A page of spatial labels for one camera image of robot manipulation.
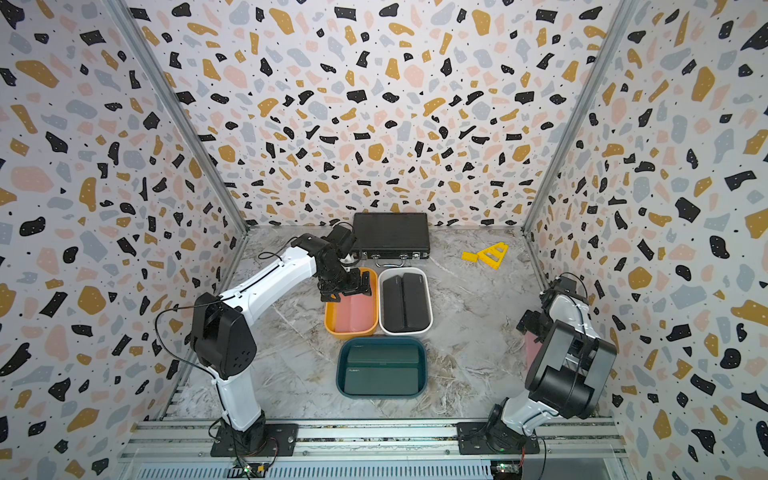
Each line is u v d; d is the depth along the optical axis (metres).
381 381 0.80
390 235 1.21
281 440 0.75
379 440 0.76
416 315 0.91
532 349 0.90
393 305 0.97
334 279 0.74
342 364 0.85
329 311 0.92
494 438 0.69
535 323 0.82
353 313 0.92
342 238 0.71
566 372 0.47
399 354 0.83
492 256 1.13
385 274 1.01
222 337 0.47
